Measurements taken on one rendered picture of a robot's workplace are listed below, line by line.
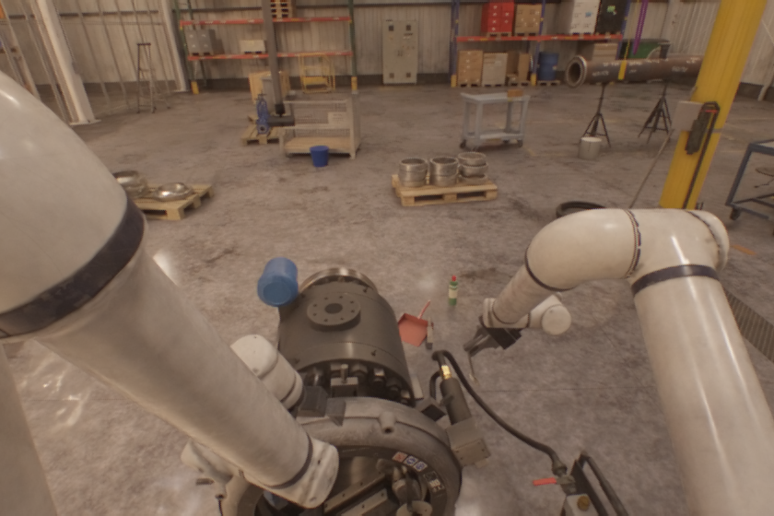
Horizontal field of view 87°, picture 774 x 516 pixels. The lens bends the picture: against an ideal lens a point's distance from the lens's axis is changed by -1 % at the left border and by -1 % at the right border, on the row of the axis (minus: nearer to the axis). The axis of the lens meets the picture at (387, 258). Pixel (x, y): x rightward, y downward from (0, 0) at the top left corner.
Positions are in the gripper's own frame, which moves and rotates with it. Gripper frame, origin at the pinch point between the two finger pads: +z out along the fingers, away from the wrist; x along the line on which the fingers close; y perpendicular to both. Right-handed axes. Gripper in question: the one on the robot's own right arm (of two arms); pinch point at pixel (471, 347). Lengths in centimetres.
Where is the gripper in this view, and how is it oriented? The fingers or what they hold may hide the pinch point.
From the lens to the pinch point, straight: 146.9
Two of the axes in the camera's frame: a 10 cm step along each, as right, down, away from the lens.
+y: 0.5, -3.1, 9.5
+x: -6.7, -7.2, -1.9
